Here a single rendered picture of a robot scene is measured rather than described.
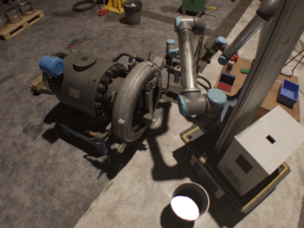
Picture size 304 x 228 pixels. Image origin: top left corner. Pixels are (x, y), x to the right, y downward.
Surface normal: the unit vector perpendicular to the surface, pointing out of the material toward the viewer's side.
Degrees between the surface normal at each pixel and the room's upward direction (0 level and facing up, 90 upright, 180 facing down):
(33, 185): 0
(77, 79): 38
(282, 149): 0
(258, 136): 0
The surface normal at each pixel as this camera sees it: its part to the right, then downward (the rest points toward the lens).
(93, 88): -0.29, -0.02
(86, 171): 0.00, -0.62
